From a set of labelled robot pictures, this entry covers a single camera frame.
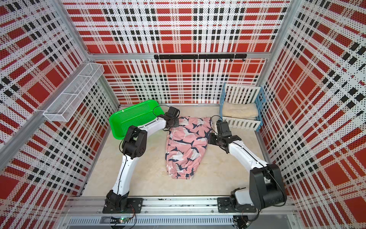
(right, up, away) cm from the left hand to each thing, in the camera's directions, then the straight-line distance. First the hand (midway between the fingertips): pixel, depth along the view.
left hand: (176, 121), depth 108 cm
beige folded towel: (+54, +8, -1) cm, 54 cm away
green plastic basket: (-34, +5, +7) cm, 35 cm away
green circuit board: (-22, -48, -39) cm, 66 cm away
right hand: (+24, -10, -20) cm, 33 cm away
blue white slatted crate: (+51, +22, +3) cm, 56 cm away
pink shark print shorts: (+8, -16, -12) cm, 21 cm away
